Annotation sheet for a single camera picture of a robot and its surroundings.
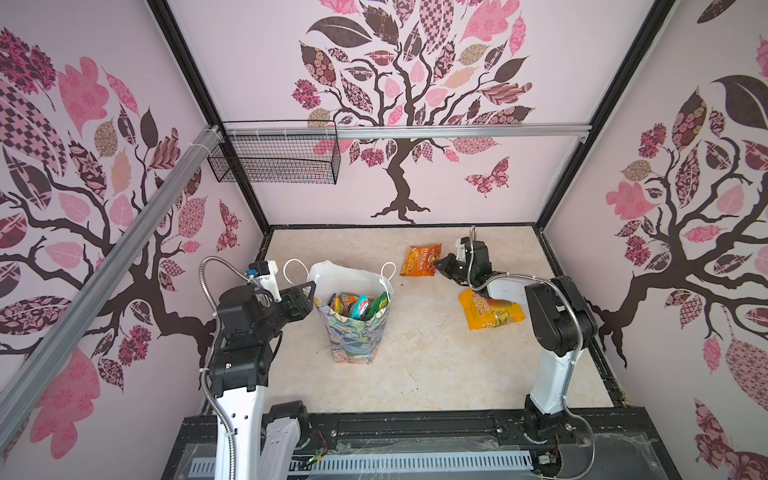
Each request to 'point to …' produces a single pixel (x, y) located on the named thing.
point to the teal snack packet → (357, 309)
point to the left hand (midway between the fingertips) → (309, 291)
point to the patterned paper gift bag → (352, 341)
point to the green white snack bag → (380, 303)
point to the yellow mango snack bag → (483, 313)
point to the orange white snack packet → (347, 299)
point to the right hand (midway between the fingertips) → (433, 258)
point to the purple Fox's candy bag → (333, 296)
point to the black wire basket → (287, 152)
